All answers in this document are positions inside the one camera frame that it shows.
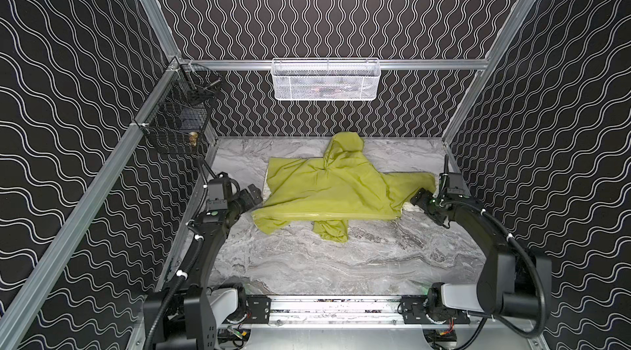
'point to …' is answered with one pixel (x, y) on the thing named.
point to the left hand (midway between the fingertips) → (257, 196)
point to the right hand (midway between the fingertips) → (422, 204)
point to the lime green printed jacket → (342, 186)
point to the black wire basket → (179, 121)
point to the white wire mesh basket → (325, 79)
